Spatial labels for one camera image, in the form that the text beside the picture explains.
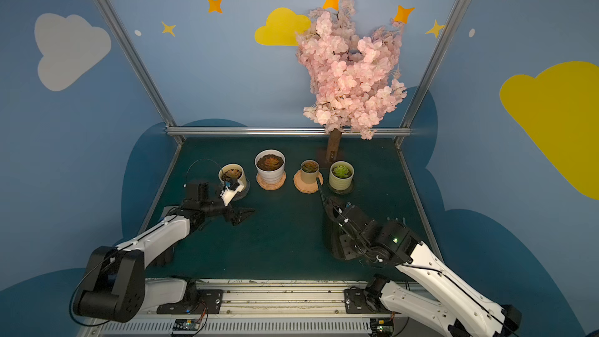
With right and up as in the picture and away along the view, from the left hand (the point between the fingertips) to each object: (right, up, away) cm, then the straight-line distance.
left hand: (248, 197), depth 86 cm
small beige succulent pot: (+24, +9, +14) cm, 29 cm away
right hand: (+35, -10, -16) cm, 40 cm away
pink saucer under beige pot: (+23, +2, +17) cm, 29 cm away
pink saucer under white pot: (+7, +2, +18) cm, 19 cm away
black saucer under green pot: (+37, 0, +15) cm, 40 cm away
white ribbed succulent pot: (+6, +13, +13) cm, 19 cm away
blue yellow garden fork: (+61, -11, +7) cm, 62 cm away
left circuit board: (-16, -38, -15) cm, 43 cm away
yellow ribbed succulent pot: (-10, +10, +12) cm, 18 cm away
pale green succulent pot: (+37, +9, +12) cm, 40 cm away
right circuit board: (+46, -38, -15) cm, 61 cm away
